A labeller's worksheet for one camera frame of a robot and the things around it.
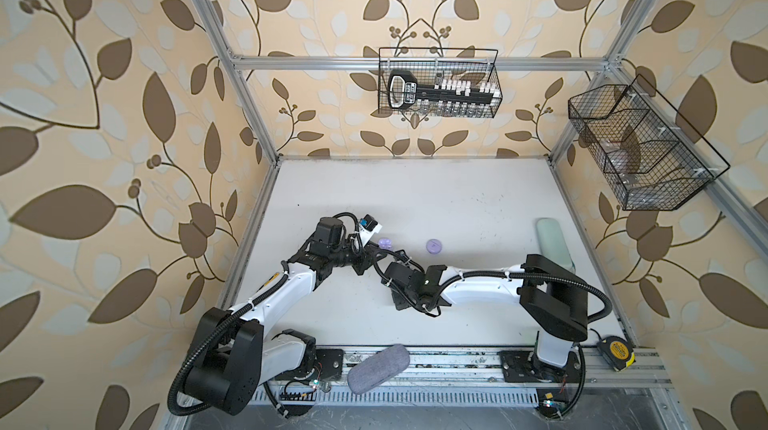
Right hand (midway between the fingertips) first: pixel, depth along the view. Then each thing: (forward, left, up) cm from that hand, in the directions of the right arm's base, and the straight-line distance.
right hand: (399, 297), depth 85 cm
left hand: (+10, +4, +12) cm, 16 cm away
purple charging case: (+15, -12, +1) cm, 19 cm away
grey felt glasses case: (-18, +6, +3) cm, 19 cm away
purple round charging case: (+11, +4, +12) cm, 17 cm away
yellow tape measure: (-16, -54, +3) cm, 56 cm away
